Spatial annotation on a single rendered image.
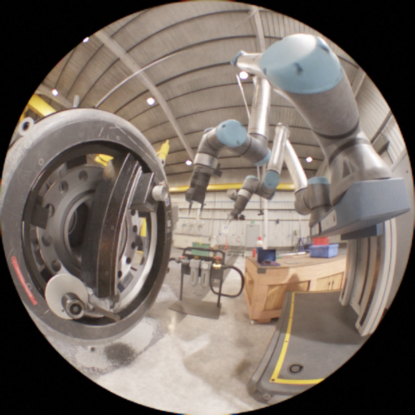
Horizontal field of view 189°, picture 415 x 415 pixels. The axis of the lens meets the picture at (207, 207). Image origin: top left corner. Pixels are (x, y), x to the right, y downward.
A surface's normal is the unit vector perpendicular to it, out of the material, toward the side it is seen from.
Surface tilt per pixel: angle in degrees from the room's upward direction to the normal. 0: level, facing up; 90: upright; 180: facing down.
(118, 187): 90
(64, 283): 90
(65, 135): 90
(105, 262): 90
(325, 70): 169
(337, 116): 177
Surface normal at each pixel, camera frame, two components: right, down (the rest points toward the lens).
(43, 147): 0.98, 0.04
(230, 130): 0.31, 0.22
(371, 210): -0.61, -0.26
